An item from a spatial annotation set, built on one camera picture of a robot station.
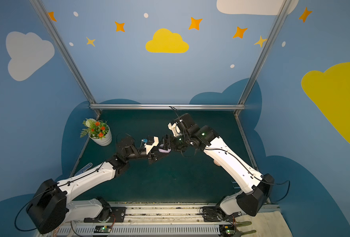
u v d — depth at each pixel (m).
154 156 0.65
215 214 0.70
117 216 0.73
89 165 0.91
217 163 0.93
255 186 0.40
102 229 0.70
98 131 0.91
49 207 0.40
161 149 0.65
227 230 0.71
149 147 0.63
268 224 0.72
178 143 0.59
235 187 0.83
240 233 0.69
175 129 0.61
